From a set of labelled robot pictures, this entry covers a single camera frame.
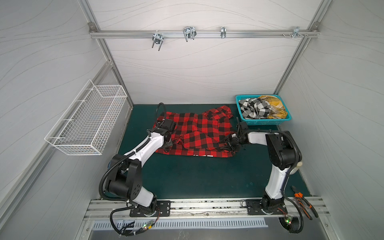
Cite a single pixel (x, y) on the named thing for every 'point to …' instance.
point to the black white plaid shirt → (254, 108)
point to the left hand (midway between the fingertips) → (165, 140)
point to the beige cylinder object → (299, 164)
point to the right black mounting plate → (254, 207)
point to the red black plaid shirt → (199, 134)
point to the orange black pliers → (300, 197)
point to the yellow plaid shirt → (278, 110)
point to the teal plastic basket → (265, 121)
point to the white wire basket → (86, 126)
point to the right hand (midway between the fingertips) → (220, 141)
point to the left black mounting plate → (163, 209)
